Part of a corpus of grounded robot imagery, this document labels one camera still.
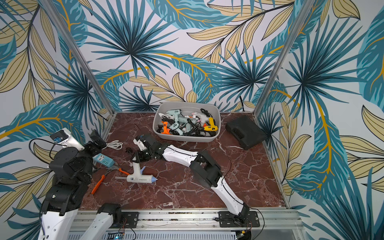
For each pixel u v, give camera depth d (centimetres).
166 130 100
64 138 47
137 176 80
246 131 102
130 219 73
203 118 111
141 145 80
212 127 102
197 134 101
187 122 107
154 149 70
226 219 72
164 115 106
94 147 53
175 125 103
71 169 42
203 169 56
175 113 110
